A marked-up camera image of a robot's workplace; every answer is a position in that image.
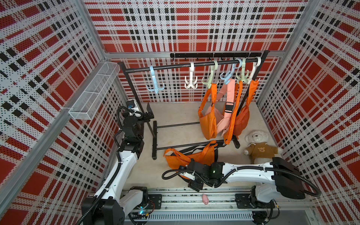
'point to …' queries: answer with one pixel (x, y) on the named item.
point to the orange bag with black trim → (208, 118)
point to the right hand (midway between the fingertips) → (194, 178)
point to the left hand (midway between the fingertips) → (142, 105)
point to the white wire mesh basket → (85, 106)
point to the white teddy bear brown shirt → (261, 151)
